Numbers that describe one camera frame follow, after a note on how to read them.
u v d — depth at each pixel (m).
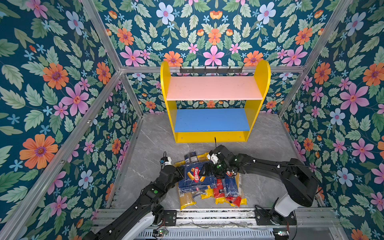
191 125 0.96
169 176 0.62
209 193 0.78
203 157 0.92
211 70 0.94
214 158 0.78
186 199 0.77
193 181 0.77
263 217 0.73
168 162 0.76
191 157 0.92
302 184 0.45
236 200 0.75
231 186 0.75
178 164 0.90
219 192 0.76
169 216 0.74
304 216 0.75
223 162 0.70
